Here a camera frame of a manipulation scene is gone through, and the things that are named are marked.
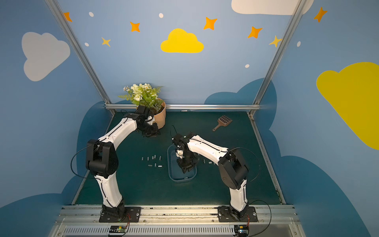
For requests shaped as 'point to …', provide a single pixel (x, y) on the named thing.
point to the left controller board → (117, 229)
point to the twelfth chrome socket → (150, 165)
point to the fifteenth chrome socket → (142, 158)
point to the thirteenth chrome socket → (209, 162)
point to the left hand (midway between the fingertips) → (158, 132)
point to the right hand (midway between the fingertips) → (187, 169)
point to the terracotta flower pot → (160, 117)
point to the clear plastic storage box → (175, 173)
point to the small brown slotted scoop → (223, 120)
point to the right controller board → (243, 230)
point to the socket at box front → (186, 177)
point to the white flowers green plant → (144, 95)
